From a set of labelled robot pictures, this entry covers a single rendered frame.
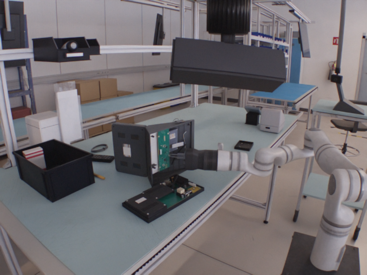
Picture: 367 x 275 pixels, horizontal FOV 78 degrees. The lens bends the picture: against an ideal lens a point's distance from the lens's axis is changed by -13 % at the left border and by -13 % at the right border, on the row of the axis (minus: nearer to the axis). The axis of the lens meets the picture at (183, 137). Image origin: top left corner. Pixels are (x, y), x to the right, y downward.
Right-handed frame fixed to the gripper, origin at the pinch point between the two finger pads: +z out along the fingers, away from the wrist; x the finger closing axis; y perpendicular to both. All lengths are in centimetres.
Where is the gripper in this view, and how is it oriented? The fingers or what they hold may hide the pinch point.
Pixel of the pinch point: (169, 155)
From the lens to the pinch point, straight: 97.5
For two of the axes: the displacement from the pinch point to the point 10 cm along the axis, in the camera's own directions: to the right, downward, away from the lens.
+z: -9.9, -0.4, 1.2
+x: 0.0, 9.5, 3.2
